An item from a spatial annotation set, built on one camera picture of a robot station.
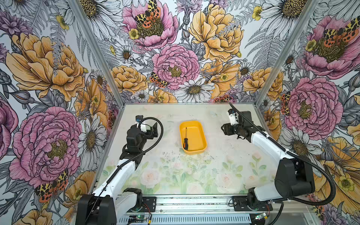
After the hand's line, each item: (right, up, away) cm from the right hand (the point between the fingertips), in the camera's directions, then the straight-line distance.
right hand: (225, 129), depth 90 cm
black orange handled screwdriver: (-25, -10, +6) cm, 28 cm away
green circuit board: (-49, -42, -19) cm, 68 cm away
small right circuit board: (+12, -42, -18) cm, 47 cm away
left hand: (-47, +2, -6) cm, 47 cm away
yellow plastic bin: (-18, -6, +12) cm, 22 cm away
